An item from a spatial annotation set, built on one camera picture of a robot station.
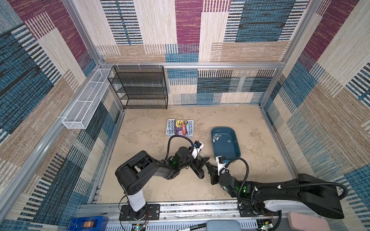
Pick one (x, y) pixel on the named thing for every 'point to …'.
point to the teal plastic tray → (225, 143)
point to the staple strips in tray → (216, 137)
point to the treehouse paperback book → (180, 127)
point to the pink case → (299, 222)
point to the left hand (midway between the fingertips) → (205, 152)
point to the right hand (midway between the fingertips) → (209, 169)
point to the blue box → (95, 223)
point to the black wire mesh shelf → (139, 87)
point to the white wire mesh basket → (80, 113)
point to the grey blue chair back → (223, 225)
